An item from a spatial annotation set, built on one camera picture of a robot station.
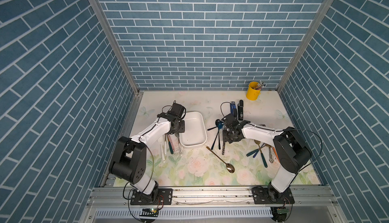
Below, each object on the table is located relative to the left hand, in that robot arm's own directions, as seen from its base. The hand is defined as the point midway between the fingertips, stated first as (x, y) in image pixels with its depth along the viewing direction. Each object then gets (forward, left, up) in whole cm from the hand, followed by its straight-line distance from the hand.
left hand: (183, 128), depth 90 cm
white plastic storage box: (-1, -8, -5) cm, 9 cm away
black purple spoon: (-1, -23, -7) cm, 24 cm away
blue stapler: (+21, -35, -7) cm, 41 cm away
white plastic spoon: (-5, +14, -7) cm, 17 cm away
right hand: (-3, -27, -7) cm, 28 cm away
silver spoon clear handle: (-10, +3, -8) cm, 13 cm away
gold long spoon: (-20, -27, -7) cm, 35 cm away
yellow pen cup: (+31, -49, 0) cm, 58 cm away
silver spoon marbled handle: (-9, -25, -8) cm, 27 cm away
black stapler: (+19, -40, -5) cm, 44 cm away
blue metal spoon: (+7, -23, -5) cm, 25 cm away
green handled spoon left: (-7, +8, -7) cm, 13 cm away
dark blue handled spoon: (-12, -45, -6) cm, 47 cm away
